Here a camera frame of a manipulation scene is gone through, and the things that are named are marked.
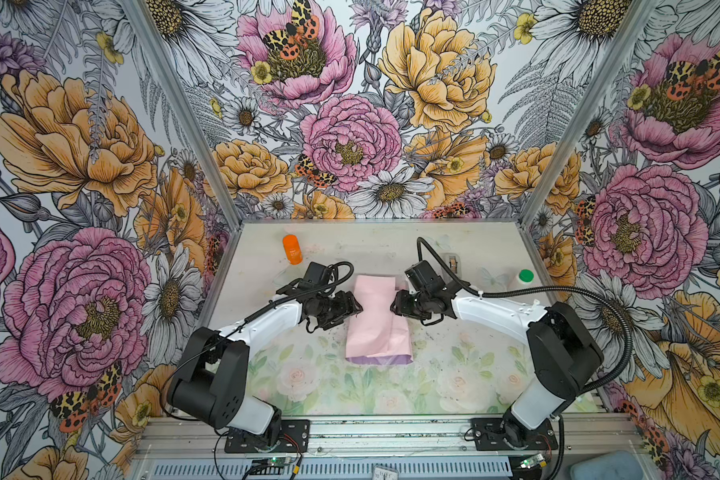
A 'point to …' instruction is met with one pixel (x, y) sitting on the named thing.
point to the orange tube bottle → (292, 249)
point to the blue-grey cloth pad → (615, 465)
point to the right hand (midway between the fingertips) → (398, 317)
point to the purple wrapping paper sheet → (378, 334)
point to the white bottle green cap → (525, 276)
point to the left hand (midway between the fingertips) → (353, 321)
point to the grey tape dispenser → (453, 263)
